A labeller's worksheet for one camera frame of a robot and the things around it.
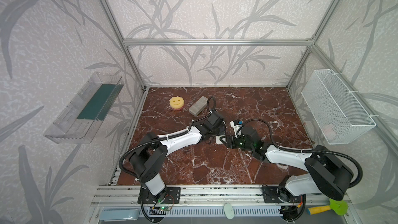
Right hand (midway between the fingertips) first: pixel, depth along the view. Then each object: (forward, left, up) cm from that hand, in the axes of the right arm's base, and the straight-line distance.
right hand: (221, 134), depth 85 cm
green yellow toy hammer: (-33, -52, -8) cm, 62 cm away
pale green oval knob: (-34, -2, -7) cm, 35 cm away
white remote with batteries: (-2, +2, -1) cm, 3 cm away
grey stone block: (+25, +14, -6) cm, 29 cm away
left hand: (+5, -3, +1) cm, 6 cm away
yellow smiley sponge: (+28, +30, -7) cm, 42 cm away
